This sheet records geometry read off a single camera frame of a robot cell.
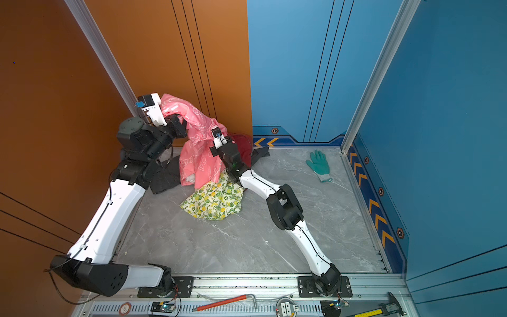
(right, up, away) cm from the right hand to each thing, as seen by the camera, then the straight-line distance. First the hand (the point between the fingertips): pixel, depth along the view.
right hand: (213, 132), depth 89 cm
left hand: (-1, +3, -26) cm, 27 cm away
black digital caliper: (+65, -65, -20) cm, 94 cm away
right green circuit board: (+49, -64, -19) cm, 83 cm away
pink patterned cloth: (-8, -15, +6) cm, 18 cm away
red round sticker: (-27, -66, -19) cm, 74 cm away
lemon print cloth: (+1, -31, 0) cm, 31 cm away
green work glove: (+56, -15, +22) cm, 62 cm away
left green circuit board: (-14, -67, -18) cm, 70 cm away
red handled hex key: (+9, -64, -18) cm, 68 cm away
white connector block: (+30, -61, -25) cm, 73 cm away
